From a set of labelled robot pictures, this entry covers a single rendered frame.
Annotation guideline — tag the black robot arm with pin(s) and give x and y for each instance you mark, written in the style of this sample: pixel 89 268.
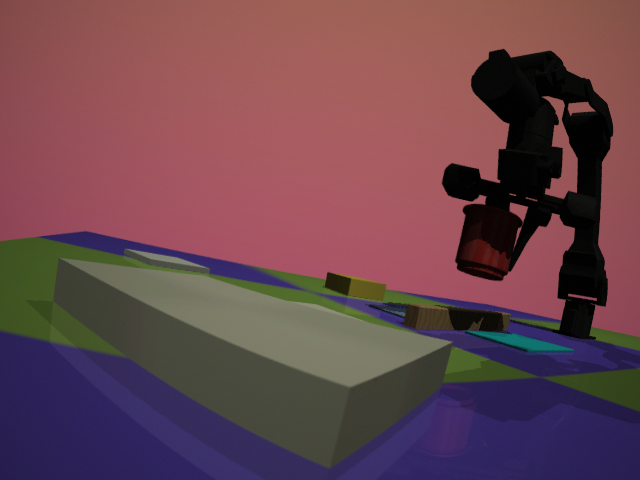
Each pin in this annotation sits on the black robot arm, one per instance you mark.
pixel 513 88

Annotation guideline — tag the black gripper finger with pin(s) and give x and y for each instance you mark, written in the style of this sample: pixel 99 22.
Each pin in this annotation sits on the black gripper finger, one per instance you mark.
pixel 497 203
pixel 533 219

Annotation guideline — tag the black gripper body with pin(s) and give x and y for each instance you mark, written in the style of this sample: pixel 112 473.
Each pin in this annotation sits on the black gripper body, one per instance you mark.
pixel 576 210

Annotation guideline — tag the dark red cup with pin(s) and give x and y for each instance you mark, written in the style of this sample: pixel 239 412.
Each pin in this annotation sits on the dark red cup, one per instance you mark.
pixel 487 241

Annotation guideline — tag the olive yellow rectangular block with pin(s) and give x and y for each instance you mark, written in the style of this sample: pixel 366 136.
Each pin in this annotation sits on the olive yellow rectangular block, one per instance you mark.
pixel 357 287

